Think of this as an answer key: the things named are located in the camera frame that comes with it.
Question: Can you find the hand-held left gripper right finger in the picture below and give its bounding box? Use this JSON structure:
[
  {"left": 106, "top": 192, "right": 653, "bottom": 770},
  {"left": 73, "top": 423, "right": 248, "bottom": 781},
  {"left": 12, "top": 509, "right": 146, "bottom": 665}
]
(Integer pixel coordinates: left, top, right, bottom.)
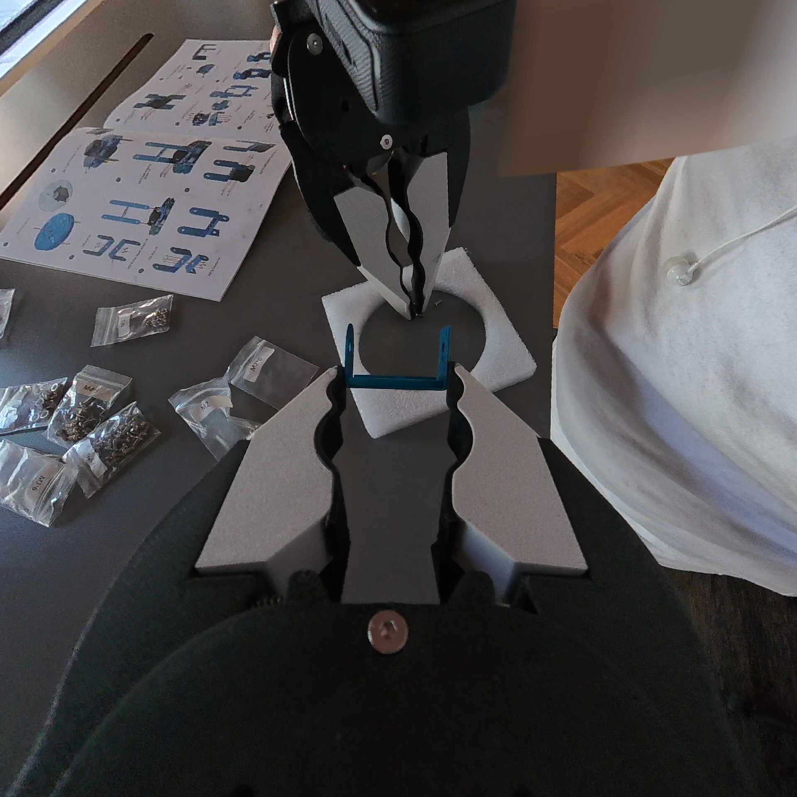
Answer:
[{"left": 431, "top": 363, "right": 590, "bottom": 606}]

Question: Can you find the clear bag of small nuts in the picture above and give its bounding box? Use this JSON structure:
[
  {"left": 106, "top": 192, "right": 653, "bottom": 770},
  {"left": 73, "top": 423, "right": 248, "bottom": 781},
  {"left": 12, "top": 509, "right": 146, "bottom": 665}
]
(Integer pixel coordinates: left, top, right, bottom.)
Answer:
[{"left": 169, "top": 376, "right": 262, "bottom": 462}]

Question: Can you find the small clear zip bag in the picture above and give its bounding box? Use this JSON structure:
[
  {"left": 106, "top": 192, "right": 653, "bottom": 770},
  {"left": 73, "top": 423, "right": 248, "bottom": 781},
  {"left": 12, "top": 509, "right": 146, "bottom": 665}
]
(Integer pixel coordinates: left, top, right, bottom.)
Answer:
[{"left": 223, "top": 336, "right": 320, "bottom": 412}]

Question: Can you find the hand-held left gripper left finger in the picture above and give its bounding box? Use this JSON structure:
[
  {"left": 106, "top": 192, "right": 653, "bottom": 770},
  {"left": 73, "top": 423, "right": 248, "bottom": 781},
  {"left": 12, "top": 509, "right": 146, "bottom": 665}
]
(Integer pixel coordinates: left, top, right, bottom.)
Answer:
[{"left": 194, "top": 366, "right": 351, "bottom": 604}]

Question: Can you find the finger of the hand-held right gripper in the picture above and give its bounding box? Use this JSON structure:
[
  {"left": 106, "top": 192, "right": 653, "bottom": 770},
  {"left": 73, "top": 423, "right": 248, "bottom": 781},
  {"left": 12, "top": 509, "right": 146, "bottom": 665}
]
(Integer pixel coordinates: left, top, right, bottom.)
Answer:
[
  {"left": 398, "top": 149, "right": 452, "bottom": 313},
  {"left": 333, "top": 181, "right": 417, "bottom": 321}
]

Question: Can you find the white wired earphone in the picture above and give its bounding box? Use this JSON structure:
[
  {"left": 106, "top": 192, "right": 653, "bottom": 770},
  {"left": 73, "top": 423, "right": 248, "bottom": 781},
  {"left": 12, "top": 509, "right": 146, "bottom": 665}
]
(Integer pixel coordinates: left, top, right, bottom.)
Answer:
[{"left": 663, "top": 205, "right": 797, "bottom": 287}]

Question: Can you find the person's white shirt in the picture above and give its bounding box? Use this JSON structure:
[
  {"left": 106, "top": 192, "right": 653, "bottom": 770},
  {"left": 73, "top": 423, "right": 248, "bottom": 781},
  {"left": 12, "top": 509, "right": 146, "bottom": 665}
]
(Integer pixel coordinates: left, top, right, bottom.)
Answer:
[{"left": 551, "top": 134, "right": 797, "bottom": 592}]

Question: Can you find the white foam square with hole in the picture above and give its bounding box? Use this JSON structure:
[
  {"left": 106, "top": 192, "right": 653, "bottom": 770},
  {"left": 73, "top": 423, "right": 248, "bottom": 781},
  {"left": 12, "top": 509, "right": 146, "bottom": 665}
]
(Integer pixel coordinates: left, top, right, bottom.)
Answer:
[{"left": 320, "top": 247, "right": 538, "bottom": 440}]

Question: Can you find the printed assembly instruction sheet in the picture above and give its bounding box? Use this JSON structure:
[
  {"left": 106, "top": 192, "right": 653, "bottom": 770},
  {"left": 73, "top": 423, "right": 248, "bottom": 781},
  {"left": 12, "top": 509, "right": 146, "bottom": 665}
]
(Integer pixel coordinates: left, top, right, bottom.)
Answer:
[{"left": 0, "top": 39, "right": 293, "bottom": 303}]

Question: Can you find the dark grey desk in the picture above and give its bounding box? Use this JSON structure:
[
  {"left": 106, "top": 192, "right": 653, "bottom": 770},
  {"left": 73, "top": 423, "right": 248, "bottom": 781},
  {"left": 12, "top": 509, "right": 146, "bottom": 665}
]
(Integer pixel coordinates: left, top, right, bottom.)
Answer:
[{"left": 0, "top": 0, "right": 558, "bottom": 779}]

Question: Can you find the blue metal U bracket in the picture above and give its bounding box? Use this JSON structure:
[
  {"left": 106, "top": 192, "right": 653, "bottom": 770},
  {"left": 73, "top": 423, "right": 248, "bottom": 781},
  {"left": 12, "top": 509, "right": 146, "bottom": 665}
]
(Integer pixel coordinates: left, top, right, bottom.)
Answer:
[{"left": 341, "top": 323, "right": 452, "bottom": 392}]

